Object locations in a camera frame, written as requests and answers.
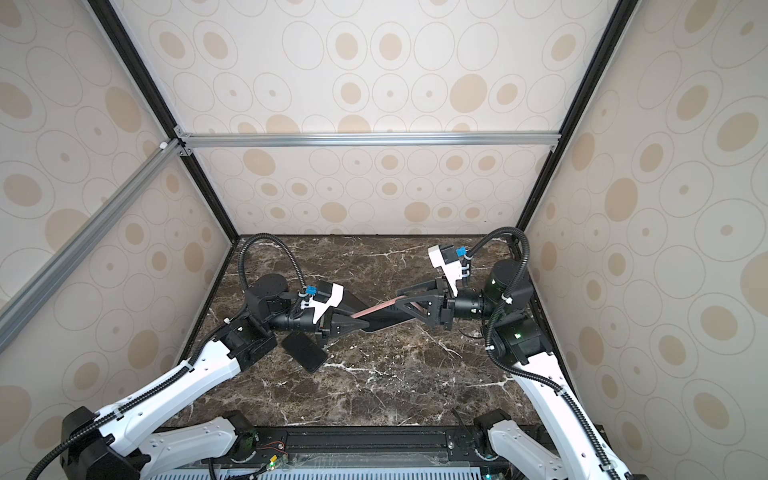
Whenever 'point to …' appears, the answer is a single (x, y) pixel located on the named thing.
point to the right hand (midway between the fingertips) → (401, 306)
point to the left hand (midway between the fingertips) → (368, 324)
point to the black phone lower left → (305, 350)
